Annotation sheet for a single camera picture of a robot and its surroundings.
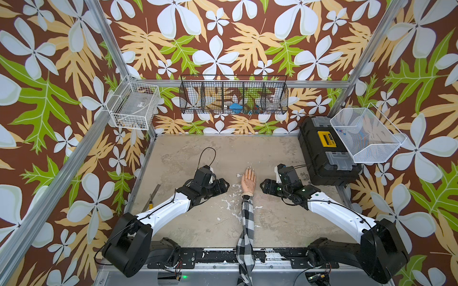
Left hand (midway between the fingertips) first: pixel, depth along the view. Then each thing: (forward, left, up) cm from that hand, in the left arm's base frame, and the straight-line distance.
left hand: (226, 185), depth 86 cm
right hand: (0, -18, 0) cm, 18 cm away
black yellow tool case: (+10, -50, +7) cm, 52 cm away
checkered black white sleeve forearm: (-29, -8, -4) cm, 31 cm away
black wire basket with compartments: (+46, -4, +20) cm, 51 cm away
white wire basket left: (+31, +46, +24) cm, 60 cm away
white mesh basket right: (+17, -66, +18) cm, 71 cm away
